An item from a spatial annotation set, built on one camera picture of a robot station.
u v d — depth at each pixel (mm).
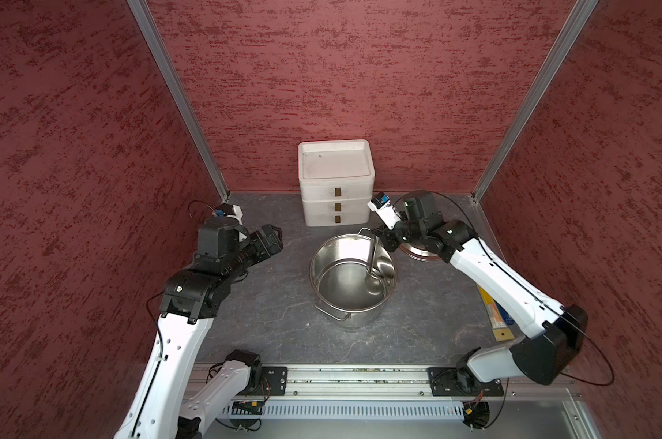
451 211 1173
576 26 740
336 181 897
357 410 775
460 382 667
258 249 561
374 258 830
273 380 744
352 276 944
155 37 755
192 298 396
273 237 569
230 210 575
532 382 1265
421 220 564
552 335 393
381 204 643
